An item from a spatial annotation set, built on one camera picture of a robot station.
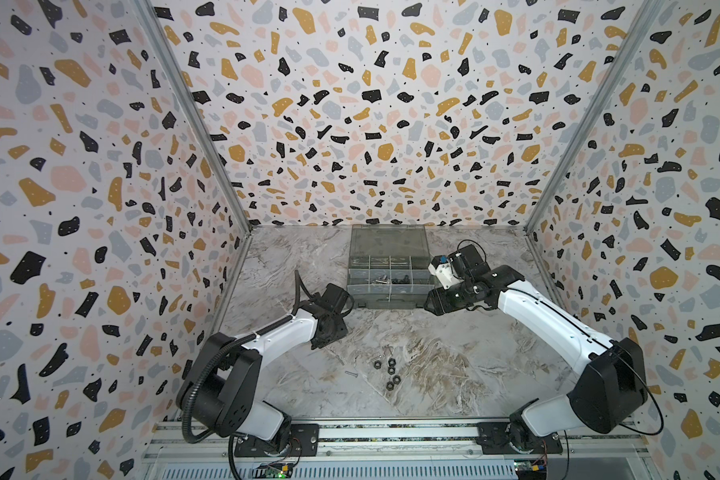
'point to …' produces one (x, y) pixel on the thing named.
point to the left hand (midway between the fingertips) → (339, 329)
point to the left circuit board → (274, 470)
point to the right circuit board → (530, 469)
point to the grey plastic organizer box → (388, 266)
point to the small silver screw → (350, 373)
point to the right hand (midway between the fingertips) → (429, 298)
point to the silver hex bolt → (383, 279)
